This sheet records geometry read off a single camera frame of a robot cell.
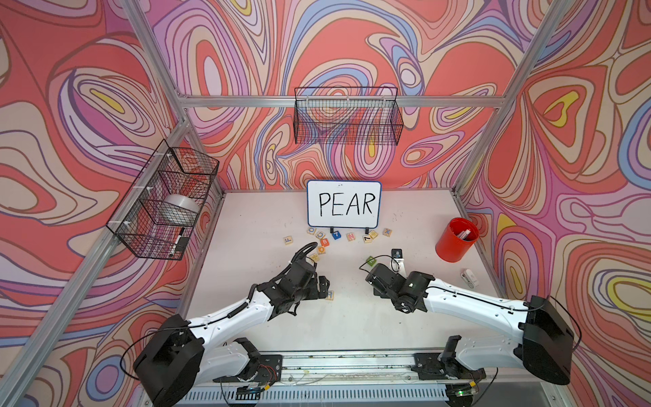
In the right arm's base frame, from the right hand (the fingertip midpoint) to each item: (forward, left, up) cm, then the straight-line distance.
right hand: (394, 288), depth 82 cm
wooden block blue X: (+27, -3, -6) cm, 28 cm away
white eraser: (+4, -29, -5) cm, 30 cm away
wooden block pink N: (+24, +12, -5) cm, 28 cm away
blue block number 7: (+27, +18, -6) cm, 32 cm away
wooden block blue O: (+28, +28, -5) cm, 40 cm away
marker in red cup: (+19, -29, +3) cm, 35 cm away
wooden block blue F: (+24, +37, -5) cm, 45 cm away
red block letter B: (+23, +23, -6) cm, 32 cm away
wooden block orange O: (+19, +24, -5) cm, 31 cm away
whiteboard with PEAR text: (+34, +14, +6) cm, 37 cm away
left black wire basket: (+15, +71, +24) cm, 77 cm away
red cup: (+14, -24, +6) cm, 28 cm away
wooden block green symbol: (+16, +27, -5) cm, 31 cm away
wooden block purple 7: (+23, +5, -5) cm, 25 cm away
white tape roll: (+14, +63, +27) cm, 70 cm away
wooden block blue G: (+26, +25, -5) cm, 37 cm away
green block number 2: (+14, +5, -6) cm, 16 cm away
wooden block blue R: (0, +21, -5) cm, 22 cm away
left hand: (+2, +24, -1) cm, 24 cm away
